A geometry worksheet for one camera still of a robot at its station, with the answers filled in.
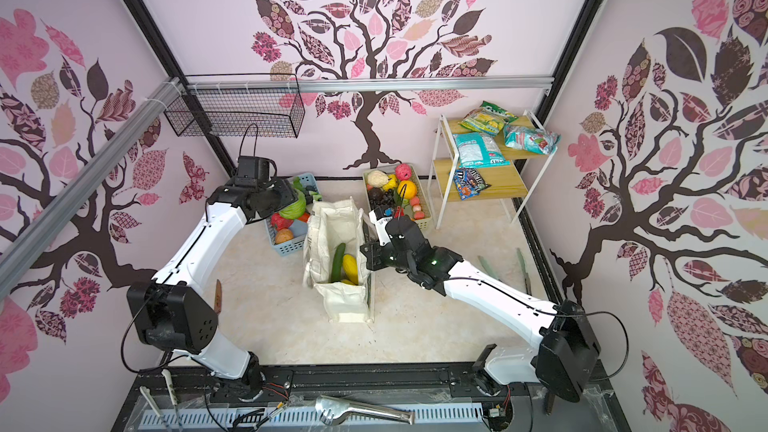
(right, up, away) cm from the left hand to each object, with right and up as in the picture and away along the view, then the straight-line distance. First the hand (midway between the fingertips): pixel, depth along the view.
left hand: (289, 198), depth 84 cm
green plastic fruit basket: (+39, -3, +21) cm, 44 cm away
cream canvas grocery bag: (+10, -7, +2) cm, 13 cm away
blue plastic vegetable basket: (-3, -16, +11) cm, 19 cm away
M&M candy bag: (+55, +6, +12) cm, 57 cm away
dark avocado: (+24, +2, +24) cm, 34 cm away
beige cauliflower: (+24, +8, +25) cm, 36 cm away
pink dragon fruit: (+34, +11, +26) cm, 44 cm away
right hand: (+22, -12, -10) cm, 27 cm away
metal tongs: (+16, -48, -19) cm, 54 cm away
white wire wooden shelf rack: (+70, +5, +13) cm, 71 cm away
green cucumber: (+13, -20, +5) cm, 24 cm away
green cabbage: (+2, -3, -1) cm, 4 cm away
